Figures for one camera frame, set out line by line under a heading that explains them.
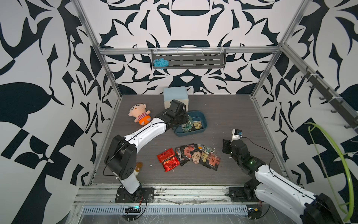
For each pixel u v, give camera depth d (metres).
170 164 0.83
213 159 0.85
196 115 1.04
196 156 0.86
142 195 0.74
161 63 0.91
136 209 0.73
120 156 0.45
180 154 0.85
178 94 1.01
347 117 0.54
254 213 0.71
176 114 0.65
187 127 1.00
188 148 0.88
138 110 1.02
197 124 1.02
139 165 0.85
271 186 0.53
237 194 0.73
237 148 0.64
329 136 0.65
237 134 0.73
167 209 0.71
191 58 0.94
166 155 0.87
